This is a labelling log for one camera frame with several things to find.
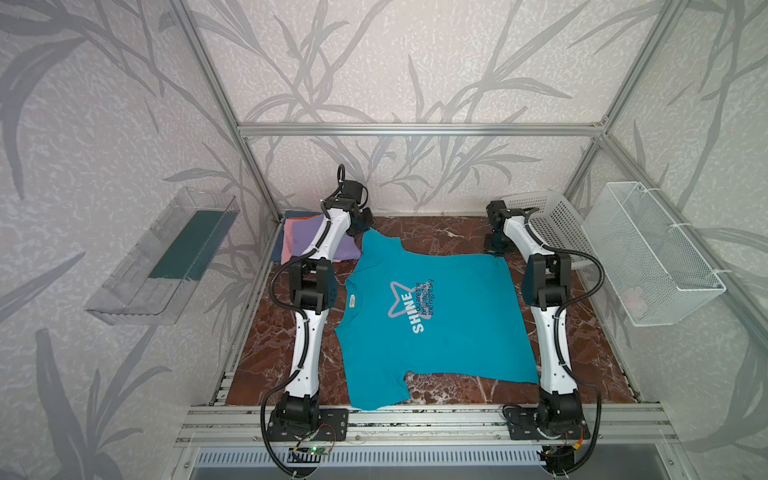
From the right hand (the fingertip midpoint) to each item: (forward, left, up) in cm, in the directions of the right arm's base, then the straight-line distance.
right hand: (497, 244), depth 110 cm
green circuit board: (-62, +55, 0) cm, 83 cm away
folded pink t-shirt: (-5, +75, +6) cm, 75 cm away
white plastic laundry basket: (+10, -24, 0) cm, 26 cm away
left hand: (+5, +45, +11) cm, 47 cm away
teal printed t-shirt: (-27, +34, -1) cm, 43 cm away
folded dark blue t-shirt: (+15, +81, +1) cm, 83 cm away
